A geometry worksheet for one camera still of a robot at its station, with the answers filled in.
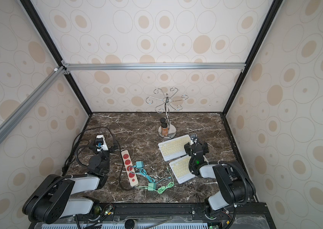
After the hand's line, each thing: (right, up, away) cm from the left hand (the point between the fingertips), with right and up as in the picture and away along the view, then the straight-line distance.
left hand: (109, 134), depth 80 cm
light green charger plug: (+24, -30, 0) cm, 38 cm away
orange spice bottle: (+32, +2, +18) cm, 36 cm away
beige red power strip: (+10, -21, +5) cm, 24 cm away
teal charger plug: (+16, -19, +9) cm, 26 cm away
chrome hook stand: (+33, +19, +3) cm, 38 cm away
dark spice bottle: (+30, +8, +20) cm, 36 cm away
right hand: (+57, -6, +12) cm, 58 cm away
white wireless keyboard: (+41, -22, +10) cm, 48 cm away
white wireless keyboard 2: (+39, -11, +19) cm, 44 cm away
